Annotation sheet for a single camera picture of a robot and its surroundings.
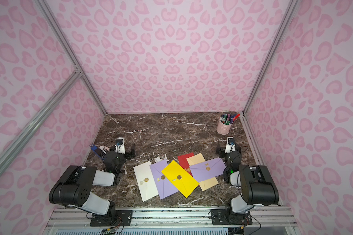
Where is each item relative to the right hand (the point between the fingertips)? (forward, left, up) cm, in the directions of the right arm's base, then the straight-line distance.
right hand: (226, 141), depth 90 cm
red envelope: (-10, +26, -11) cm, 30 cm away
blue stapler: (-4, +83, -6) cm, 83 cm away
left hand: (-2, +62, +1) cm, 62 cm away
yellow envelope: (-22, +26, -11) cm, 36 cm away
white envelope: (-22, +48, -10) cm, 54 cm away
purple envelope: (-25, +37, -10) cm, 46 cm away
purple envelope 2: (-14, +11, -11) cm, 21 cm away
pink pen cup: (+13, -1, -5) cm, 13 cm away
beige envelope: (-22, +12, -10) cm, 28 cm away
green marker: (+19, -2, +1) cm, 19 cm away
